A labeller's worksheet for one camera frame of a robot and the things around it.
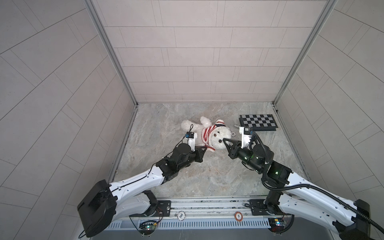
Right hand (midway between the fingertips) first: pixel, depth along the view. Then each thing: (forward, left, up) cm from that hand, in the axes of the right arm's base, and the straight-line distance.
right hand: (222, 142), depth 67 cm
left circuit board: (-27, +36, -23) cm, 50 cm away
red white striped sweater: (+7, +7, -1) cm, 10 cm away
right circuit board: (-30, -23, -27) cm, 46 cm away
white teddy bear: (+3, +2, +2) cm, 4 cm away
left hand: (+2, +5, -9) cm, 10 cm away
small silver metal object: (+25, -17, -23) cm, 38 cm away
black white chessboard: (+27, -32, -22) cm, 47 cm away
